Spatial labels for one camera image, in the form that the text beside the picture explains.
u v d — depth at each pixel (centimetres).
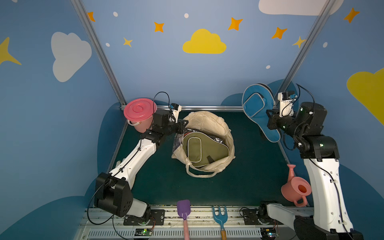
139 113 95
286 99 50
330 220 36
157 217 74
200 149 82
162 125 61
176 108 69
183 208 77
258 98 63
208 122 84
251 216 75
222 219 73
